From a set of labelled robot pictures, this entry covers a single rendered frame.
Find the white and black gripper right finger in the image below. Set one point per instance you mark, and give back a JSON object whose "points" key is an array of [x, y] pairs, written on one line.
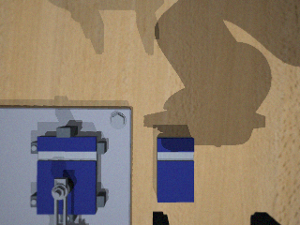
{"points": [[262, 218]]}

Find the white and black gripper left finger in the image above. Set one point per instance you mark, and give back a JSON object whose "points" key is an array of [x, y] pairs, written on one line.
{"points": [[160, 219]]}

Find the blue rectangular block with slot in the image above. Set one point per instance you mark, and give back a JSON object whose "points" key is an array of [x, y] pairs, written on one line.
{"points": [[175, 170], [75, 158]]}

